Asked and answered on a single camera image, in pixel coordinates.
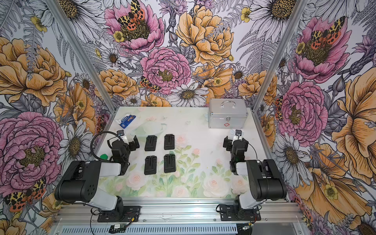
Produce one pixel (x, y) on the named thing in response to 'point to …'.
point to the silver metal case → (227, 113)
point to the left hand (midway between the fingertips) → (128, 140)
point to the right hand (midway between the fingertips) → (234, 139)
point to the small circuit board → (118, 228)
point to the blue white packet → (126, 121)
